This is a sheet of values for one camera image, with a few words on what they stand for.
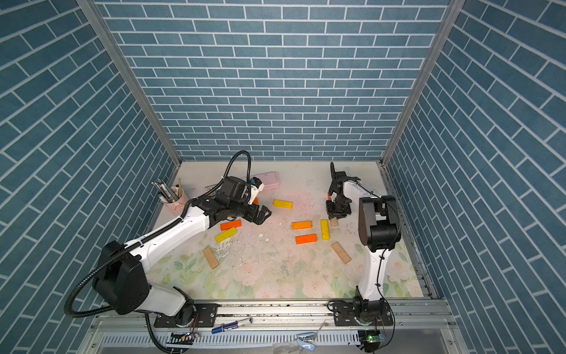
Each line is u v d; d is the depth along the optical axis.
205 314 0.73
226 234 0.93
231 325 0.71
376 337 0.71
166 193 0.91
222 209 0.61
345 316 0.73
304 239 0.92
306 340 0.68
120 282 0.41
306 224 0.97
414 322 0.74
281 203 1.02
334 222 0.96
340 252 0.89
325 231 0.94
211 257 0.87
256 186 0.74
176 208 0.93
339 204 0.84
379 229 0.55
